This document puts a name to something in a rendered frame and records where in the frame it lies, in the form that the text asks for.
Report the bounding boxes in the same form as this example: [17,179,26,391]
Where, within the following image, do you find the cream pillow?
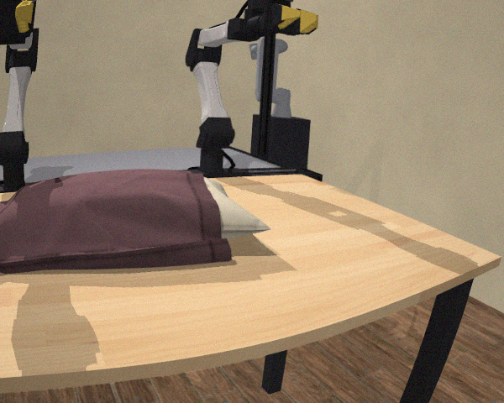
[204,177,271,239]

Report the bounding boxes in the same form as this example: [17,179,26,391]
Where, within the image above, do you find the maroon pillowcase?
[0,169,232,274]

